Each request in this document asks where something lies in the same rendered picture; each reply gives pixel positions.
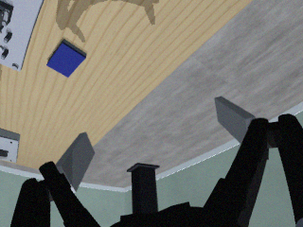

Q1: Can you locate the blue rectangular block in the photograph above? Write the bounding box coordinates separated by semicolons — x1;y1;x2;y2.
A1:
47;40;87;78

